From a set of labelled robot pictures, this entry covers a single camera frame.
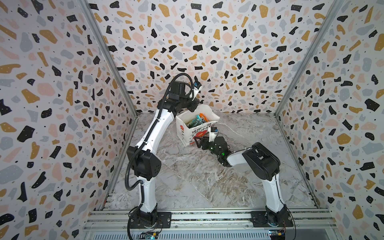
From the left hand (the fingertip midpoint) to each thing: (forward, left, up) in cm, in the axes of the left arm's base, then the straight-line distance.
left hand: (199, 96), depth 80 cm
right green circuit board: (-59, -37, -36) cm, 79 cm away
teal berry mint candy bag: (+1, +2, -23) cm, 23 cm away
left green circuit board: (-58, +25, -36) cm, 73 cm away
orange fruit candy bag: (+5, -2, -21) cm, 21 cm away
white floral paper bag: (-12, +7, -21) cm, 25 cm away
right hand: (-8, +2, -24) cm, 26 cm away
